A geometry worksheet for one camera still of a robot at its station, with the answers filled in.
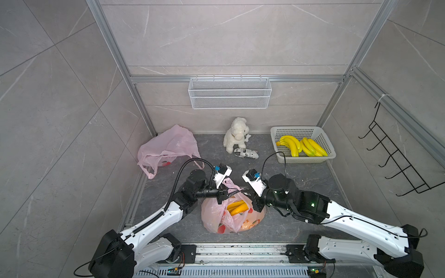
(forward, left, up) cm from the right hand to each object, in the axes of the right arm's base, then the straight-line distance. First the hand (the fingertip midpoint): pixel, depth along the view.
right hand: (244, 191), depth 66 cm
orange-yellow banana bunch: (-1, +2, -16) cm, 16 cm away
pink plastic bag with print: (-6, +11, -11) cm, 17 cm away
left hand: (+3, +1, -2) cm, 4 cm away
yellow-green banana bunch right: (+35, -45, -18) cm, 59 cm away
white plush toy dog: (+40, +1, -9) cm, 41 cm away
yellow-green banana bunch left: (+39, -33, -17) cm, 54 cm away
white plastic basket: (+49, -52, -19) cm, 74 cm away
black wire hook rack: (0, -60, +8) cm, 60 cm away
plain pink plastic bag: (+31, +43, -12) cm, 54 cm away
